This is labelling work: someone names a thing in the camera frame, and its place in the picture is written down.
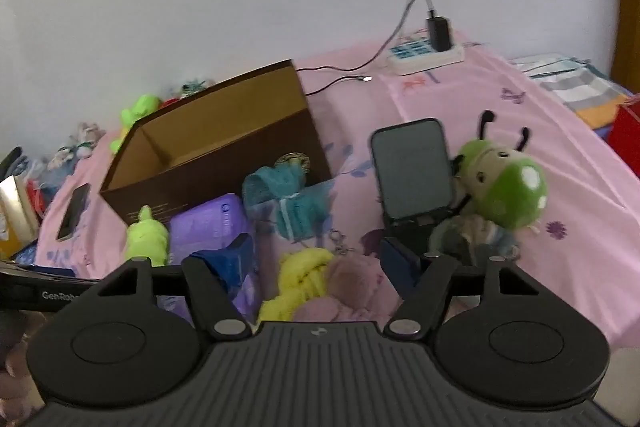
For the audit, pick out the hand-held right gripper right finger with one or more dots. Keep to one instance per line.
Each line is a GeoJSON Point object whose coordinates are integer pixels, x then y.
{"type": "Point", "coordinates": [400, 267]}

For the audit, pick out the purple tissue pack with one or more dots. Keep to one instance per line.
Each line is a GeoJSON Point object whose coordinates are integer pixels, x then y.
{"type": "Point", "coordinates": [210, 222]}

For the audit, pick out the pink printed bedsheet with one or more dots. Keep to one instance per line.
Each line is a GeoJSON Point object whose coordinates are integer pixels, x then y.
{"type": "Point", "coordinates": [500, 117]}

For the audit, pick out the black charger plug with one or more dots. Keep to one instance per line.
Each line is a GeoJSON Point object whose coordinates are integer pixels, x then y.
{"type": "Point", "coordinates": [439, 34]}

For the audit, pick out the brown cardboard box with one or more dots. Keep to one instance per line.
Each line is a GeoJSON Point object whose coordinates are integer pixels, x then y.
{"type": "Point", "coordinates": [225, 117]}

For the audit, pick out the teal mesh bath sponge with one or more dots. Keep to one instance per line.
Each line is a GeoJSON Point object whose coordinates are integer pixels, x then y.
{"type": "Point", "coordinates": [295, 202]}

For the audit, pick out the black smartphone on stand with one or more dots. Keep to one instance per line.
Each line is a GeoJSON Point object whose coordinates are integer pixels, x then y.
{"type": "Point", "coordinates": [410, 167]}

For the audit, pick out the red bag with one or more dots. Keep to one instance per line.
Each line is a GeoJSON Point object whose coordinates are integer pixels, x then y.
{"type": "Point", "coordinates": [626, 132]}

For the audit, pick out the black phone stand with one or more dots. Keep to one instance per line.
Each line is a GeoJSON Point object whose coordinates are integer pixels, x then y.
{"type": "Point", "coordinates": [407, 232]}

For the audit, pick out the yellow towel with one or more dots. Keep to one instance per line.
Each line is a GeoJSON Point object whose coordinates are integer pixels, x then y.
{"type": "Point", "coordinates": [300, 277]}

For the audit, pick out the lime green frog plush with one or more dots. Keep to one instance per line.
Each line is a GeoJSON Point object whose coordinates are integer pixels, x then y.
{"type": "Point", "coordinates": [140, 107]}

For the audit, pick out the plaid cloth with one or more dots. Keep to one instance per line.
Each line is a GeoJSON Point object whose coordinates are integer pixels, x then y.
{"type": "Point", "coordinates": [575, 82]}

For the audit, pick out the lime green fluffy cloth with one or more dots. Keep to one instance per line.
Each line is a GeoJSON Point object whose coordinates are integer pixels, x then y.
{"type": "Point", "coordinates": [145, 239]}

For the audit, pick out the gold paper bag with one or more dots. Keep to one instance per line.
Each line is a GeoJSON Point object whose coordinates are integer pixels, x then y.
{"type": "Point", "coordinates": [15, 212]}

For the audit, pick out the dark flat smartphone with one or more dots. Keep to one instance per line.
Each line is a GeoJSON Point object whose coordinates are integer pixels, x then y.
{"type": "Point", "coordinates": [74, 212]}

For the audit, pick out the red packet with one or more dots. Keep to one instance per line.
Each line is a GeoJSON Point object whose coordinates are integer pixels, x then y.
{"type": "Point", "coordinates": [36, 202]}

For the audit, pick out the white power strip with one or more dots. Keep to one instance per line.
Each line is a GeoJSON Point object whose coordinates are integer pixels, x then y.
{"type": "Point", "coordinates": [425, 59]}

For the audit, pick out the green ladybug plush toy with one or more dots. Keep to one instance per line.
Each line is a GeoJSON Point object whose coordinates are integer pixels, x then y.
{"type": "Point", "coordinates": [510, 192]}

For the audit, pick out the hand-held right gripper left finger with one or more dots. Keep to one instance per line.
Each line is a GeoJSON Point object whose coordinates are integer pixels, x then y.
{"type": "Point", "coordinates": [235, 259]}

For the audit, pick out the person's left hand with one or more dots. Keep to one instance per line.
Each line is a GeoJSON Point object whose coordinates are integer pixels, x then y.
{"type": "Point", "coordinates": [15, 372]}

